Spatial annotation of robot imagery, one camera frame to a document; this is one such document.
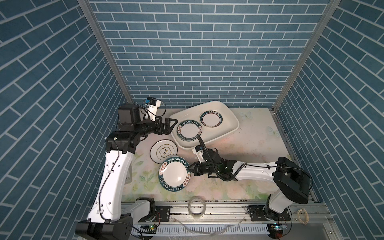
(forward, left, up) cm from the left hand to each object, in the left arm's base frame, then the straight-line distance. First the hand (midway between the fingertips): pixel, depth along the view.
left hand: (169, 119), depth 66 cm
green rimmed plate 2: (-14, 0, -29) cm, 32 cm away
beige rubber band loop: (-33, -67, -34) cm, 82 cm away
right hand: (-12, -6, -26) cm, 29 cm away
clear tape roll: (-33, -13, -34) cm, 49 cm away
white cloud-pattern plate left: (+5, +10, -36) cm, 38 cm away
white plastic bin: (+27, -38, -35) cm, 58 cm away
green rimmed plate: (+20, -7, -35) cm, 41 cm away
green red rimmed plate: (+32, -24, -36) cm, 54 cm away
